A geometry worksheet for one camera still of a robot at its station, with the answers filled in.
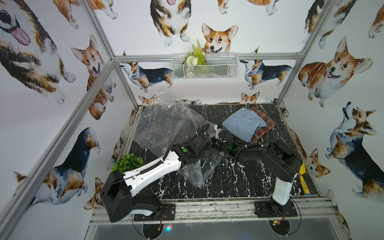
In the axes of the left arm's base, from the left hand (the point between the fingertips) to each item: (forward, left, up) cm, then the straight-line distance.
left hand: (208, 149), depth 79 cm
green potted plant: (-7, +41, +1) cm, 41 cm away
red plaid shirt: (+21, -38, -14) cm, 45 cm away
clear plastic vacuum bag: (+31, +33, -16) cm, 48 cm away
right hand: (+10, +4, -5) cm, 12 cm away
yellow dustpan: (-8, -55, -16) cm, 58 cm away
